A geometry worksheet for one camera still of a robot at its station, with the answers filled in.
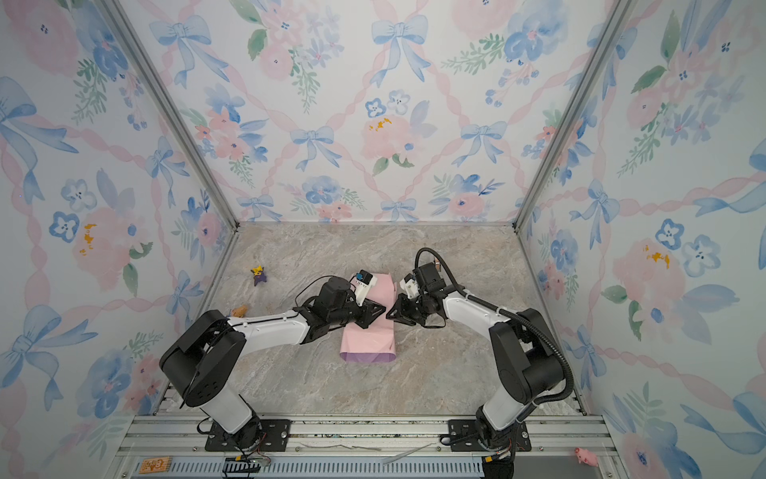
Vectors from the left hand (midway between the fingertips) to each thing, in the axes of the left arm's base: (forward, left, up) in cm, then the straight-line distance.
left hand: (386, 307), depth 86 cm
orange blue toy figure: (+4, +47, -9) cm, 49 cm away
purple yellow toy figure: (+16, +44, -7) cm, 47 cm away
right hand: (-1, -1, -3) cm, 3 cm away
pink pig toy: (-35, -47, -8) cm, 59 cm away
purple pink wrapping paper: (-10, +2, -2) cm, 10 cm away
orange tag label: (-37, +54, -8) cm, 66 cm away
